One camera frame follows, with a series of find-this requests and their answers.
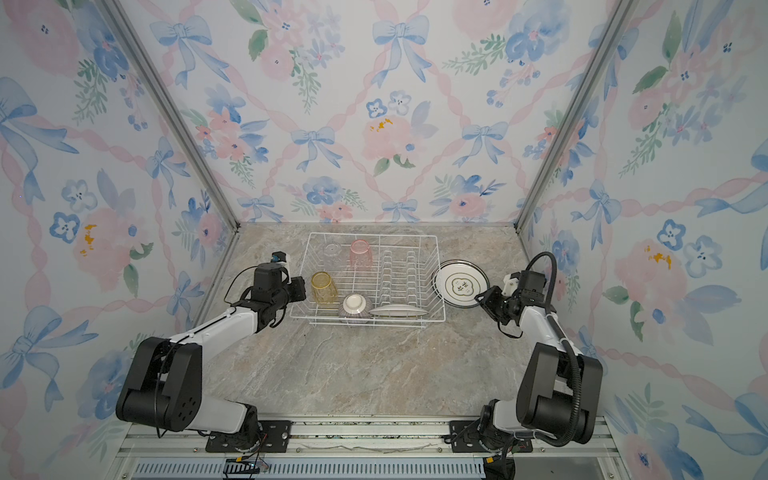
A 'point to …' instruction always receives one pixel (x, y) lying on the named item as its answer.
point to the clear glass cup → (332, 249)
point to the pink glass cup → (361, 258)
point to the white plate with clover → (457, 282)
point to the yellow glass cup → (324, 288)
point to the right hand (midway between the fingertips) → (479, 297)
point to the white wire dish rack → (370, 279)
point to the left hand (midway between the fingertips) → (304, 279)
